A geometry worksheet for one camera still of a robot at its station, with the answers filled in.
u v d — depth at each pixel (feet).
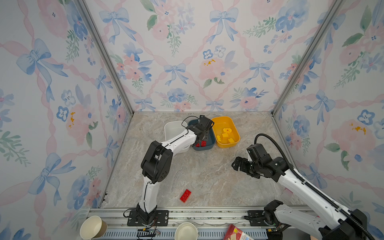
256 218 2.39
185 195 2.66
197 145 3.30
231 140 3.30
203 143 3.33
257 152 1.96
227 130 3.48
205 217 2.49
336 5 2.25
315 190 1.47
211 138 3.39
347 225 1.27
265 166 1.84
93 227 2.35
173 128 3.44
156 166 1.82
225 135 3.39
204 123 2.41
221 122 3.64
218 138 3.29
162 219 2.44
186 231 2.34
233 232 2.22
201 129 2.35
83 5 2.23
